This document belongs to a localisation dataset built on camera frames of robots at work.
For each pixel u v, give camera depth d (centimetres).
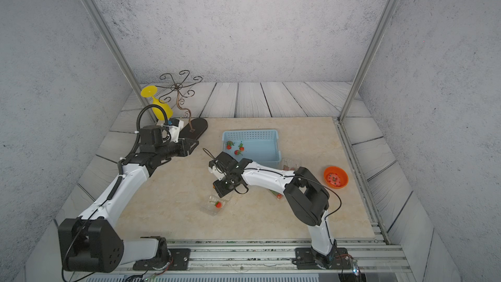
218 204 86
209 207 87
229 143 108
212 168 79
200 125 120
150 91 89
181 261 73
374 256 76
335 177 91
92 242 40
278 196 87
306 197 48
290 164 101
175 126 73
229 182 73
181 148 71
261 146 108
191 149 77
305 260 73
